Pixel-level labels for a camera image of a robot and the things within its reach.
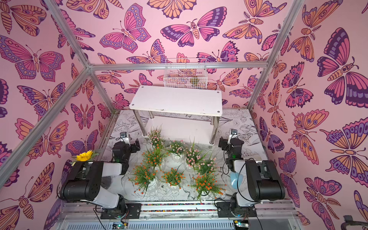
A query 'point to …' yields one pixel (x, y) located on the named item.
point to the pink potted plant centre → (178, 150)
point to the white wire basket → (185, 79)
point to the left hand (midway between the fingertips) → (131, 138)
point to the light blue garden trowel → (234, 177)
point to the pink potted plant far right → (209, 166)
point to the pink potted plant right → (192, 154)
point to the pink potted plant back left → (155, 137)
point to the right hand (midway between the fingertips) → (231, 137)
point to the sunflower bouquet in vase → (85, 156)
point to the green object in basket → (194, 81)
